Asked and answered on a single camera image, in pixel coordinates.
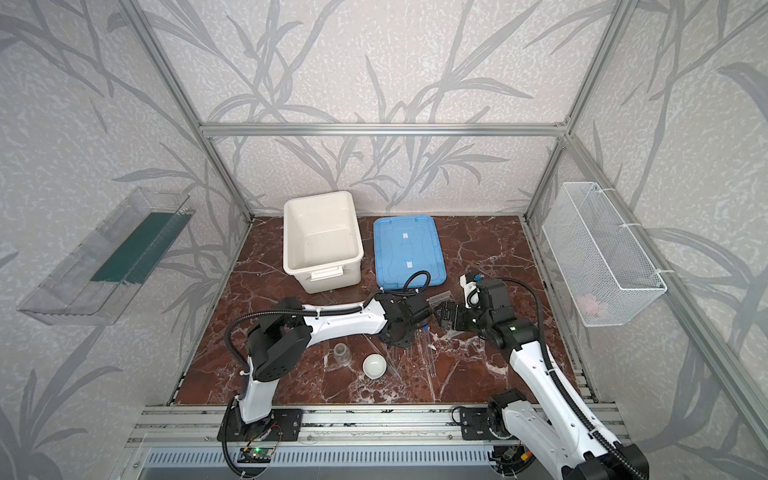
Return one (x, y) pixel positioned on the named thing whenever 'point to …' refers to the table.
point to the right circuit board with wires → (515, 452)
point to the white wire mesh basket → (608, 273)
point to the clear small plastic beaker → (342, 353)
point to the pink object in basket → (590, 305)
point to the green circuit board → (255, 455)
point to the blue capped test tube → (425, 345)
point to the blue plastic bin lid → (403, 245)
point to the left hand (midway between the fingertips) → (406, 333)
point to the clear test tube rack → (436, 299)
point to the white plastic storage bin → (322, 241)
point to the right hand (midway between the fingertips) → (448, 302)
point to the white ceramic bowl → (374, 366)
